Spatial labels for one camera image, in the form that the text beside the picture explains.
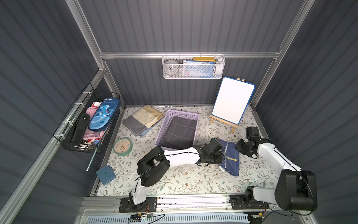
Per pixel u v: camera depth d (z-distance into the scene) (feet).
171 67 2.75
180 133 3.18
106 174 2.70
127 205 2.33
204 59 2.92
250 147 2.15
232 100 2.93
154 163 1.75
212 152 2.18
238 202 2.42
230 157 2.90
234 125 3.25
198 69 2.83
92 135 2.15
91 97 2.59
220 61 2.84
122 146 3.06
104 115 2.19
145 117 3.63
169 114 3.58
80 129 2.09
